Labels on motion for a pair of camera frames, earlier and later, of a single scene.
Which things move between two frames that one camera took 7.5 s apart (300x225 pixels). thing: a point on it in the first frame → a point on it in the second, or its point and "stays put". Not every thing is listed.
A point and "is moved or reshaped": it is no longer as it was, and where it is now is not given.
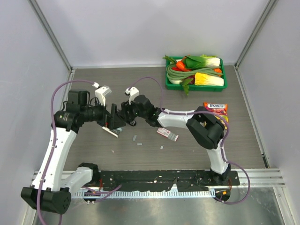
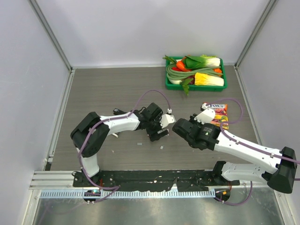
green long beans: [176, 75] stays put
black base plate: [158, 180] stays put
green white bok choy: [202, 61] stays put
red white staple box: [168, 134] is moved or reshaped
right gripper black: [126, 105] → [192, 121]
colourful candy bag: [220, 108] stays put
